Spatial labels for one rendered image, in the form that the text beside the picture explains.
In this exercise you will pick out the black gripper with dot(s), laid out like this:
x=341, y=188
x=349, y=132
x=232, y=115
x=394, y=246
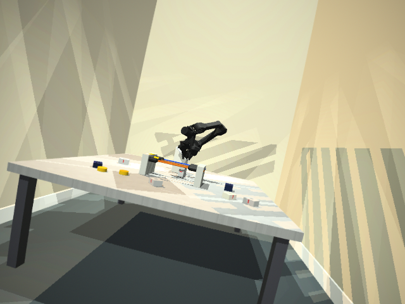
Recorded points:
x=192, y=149

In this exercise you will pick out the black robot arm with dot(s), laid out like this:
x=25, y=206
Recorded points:
x=198, y=128

